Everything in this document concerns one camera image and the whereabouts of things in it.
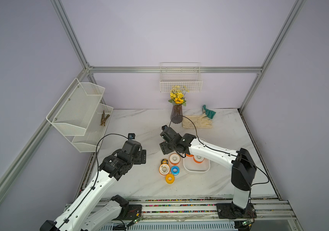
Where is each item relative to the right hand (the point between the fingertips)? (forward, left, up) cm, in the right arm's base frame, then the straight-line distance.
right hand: (168, 146), depth 86 cm
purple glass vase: (+28, -6, -1) cm, 29 cm away
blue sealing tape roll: (-11, -4, -12) cm, 16 cm away
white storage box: (-7, -14, -12) cm, 20 cm away
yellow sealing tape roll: (-15, 0, -12) cm, 20 cm away
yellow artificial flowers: (+30, -6, +17) cm, 35 cm away
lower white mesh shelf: (+11, +49, +1) cm, 50 cm away
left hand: (-9, +19, +6) cm, 22 cm away
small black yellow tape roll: (-5, +3, -11) cm, 12 cm away
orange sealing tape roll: (-3, -4, -11) cm, 12 cm away
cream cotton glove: (+28, -22, -10) cm, 37 cm away
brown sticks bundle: (+21, +44, +4) cm, 49 cm away
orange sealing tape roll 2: (-10, +3, -10) cm, 15 cm away
